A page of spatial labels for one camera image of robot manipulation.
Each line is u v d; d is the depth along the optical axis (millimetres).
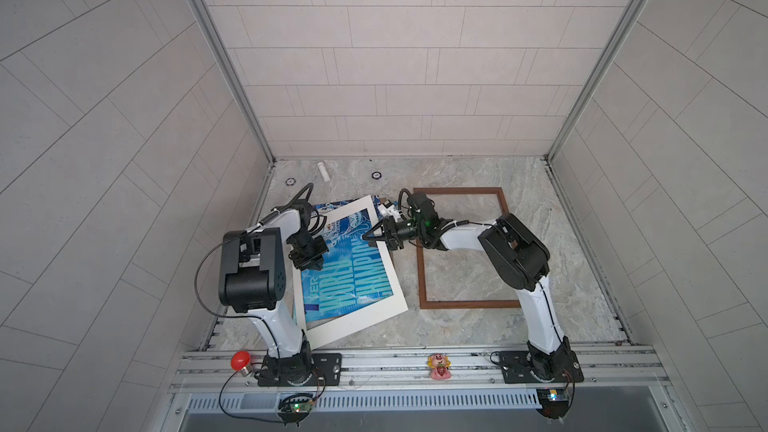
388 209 866
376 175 1114
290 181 1084
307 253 773
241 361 699
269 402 689
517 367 709
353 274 867
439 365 695
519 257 548
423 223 770
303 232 680
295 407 644
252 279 474
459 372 712
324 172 1108
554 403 692
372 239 830
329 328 769
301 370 648
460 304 809
